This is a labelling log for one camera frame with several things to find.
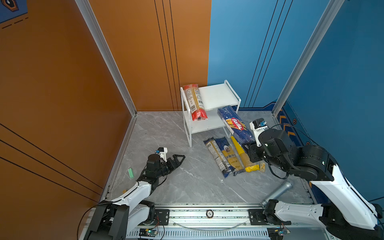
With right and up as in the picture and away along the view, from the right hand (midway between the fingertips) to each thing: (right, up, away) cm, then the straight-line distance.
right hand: (244, 144), depth 60 cm
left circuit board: (-43, -44, +11) cm, 62 cm away
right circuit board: (+19, -43, +10) cm, 48 cm away
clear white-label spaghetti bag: (-6, -12, +32) cm, 34 cm away
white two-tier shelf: (-11, +23, +23) cm, 34 cm away
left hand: (-28, -11, +24) cm, 39 cm away
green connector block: (-58, -20, +27) cm, 67 cm away
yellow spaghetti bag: (+11, -16, +29) cm, 35 cm away
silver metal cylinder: (+30, -25, +20) cm, 43 cm away
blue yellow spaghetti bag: (+1, -12, +32) cm, 34 cm away
